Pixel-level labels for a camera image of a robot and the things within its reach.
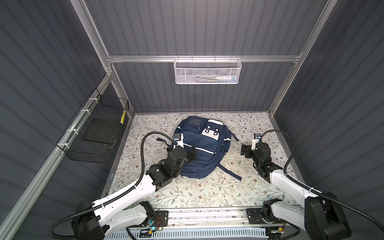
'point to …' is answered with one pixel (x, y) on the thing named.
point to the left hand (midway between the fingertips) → (187, 145)
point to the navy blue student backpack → (211, 139)
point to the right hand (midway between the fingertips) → (253, 144)
